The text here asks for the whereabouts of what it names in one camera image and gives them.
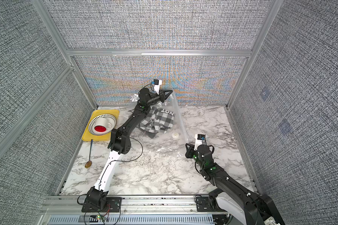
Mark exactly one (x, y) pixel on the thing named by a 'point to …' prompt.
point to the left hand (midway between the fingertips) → (174, 88)
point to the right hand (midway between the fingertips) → (186, 142)
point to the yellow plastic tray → (88, 136)
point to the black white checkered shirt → (157, 119)
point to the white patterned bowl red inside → (102, 124)
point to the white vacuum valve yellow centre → (175, 135)
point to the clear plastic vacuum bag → (140, 143)
